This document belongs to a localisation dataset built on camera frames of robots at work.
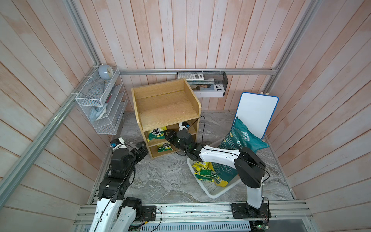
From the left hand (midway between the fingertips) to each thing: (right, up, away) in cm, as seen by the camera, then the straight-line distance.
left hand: (140, 148), depth 72 cm
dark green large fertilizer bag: (+47, +4, -1) cm, 47 cm away
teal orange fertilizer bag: (+57, +3, -1) cm, 57 cm away
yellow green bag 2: (+30, -12, +10) cm, 34 cm away
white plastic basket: (+38, -24, +9) cm, 46 cm away
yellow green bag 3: (+7, +7, +11) cm, 15 cm away
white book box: (+39, +35, +22) cm, 57 cm away
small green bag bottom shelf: (+10, -3, +20) cm, 23 cm away
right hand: (+10, +7, +11) cm, 16 cm away
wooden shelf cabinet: (+9, +22, +7) cm, 25 cm away
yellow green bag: (+35, -15, +3) cm, 38 cm away
